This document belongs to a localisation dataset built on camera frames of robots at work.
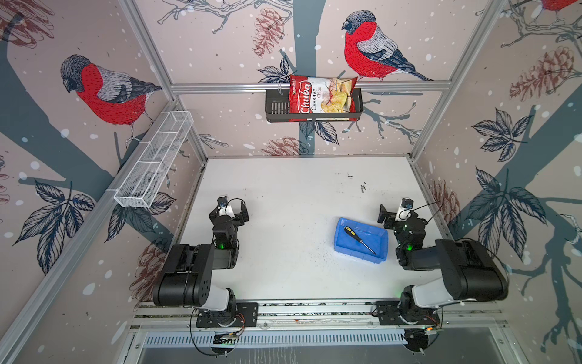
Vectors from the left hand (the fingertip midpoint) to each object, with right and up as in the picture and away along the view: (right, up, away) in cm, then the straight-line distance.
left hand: (229, 203), depth 88 cm
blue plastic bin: (+60, -15, +3) cm, 61 cm away
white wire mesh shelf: (-23, +7, -18) cm, 30 cm away
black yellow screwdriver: (+50, -13, +2) cm, 52 cm away
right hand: (+66, -2, +2) cm, 66 cm away
